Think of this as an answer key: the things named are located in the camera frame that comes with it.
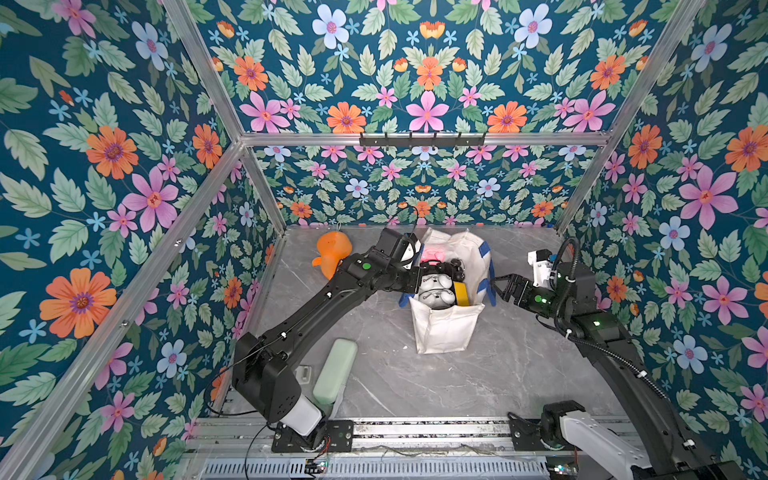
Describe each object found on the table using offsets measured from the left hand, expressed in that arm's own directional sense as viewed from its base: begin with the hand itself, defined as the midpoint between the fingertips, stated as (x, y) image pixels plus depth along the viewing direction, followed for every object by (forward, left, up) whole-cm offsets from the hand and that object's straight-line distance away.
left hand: (427, 279), depth 77 cm
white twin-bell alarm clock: (+6, -4, -11) cm, 13 cm away
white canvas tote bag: (-11, -2, -9) cm, 14 cm away
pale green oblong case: (-16, +26, -19) cm, 36 cm away
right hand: (-3, -20, +3) cm, 20 cm away
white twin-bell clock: (+1, -4, -11) cm, 12 cm away
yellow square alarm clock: (+2, -11, -12) cm, 17 cm away
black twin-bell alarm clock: (+12, -11, -13) cm, 21 cm away
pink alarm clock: (+17, -5, -10) cm, 20 cm away
